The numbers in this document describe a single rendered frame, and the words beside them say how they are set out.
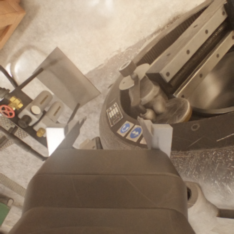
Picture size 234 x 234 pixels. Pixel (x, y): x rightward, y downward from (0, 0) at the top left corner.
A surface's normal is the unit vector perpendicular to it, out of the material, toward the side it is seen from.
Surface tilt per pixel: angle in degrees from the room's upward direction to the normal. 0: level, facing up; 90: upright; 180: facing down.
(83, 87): 0
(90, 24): 0
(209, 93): 27
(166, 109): 90
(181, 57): 38
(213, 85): 14
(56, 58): 0
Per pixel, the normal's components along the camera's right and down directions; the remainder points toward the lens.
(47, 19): -0.11, 0.62
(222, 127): -0.63, -0.65
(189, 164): -0.71, -0.42
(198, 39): 0.38, 0.22
